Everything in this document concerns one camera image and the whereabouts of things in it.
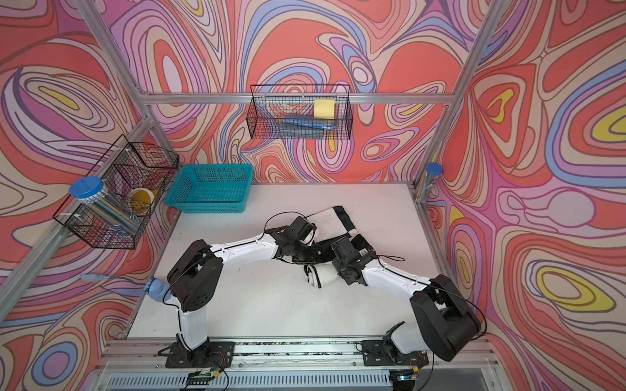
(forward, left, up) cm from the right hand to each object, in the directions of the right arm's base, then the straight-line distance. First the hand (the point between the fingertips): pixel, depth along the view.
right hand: (339, 270), depth 89 cm
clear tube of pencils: (+36, -42, +14) cm, 58 cm away
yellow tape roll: (+14, +65, +27) cm, 72 cm away
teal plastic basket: (+45, +63, 0) cm, 78 cm away
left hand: (+2, +5, +4) cm, 7 cm away
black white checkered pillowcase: (+21, +1, +1) cm, 21 cm away
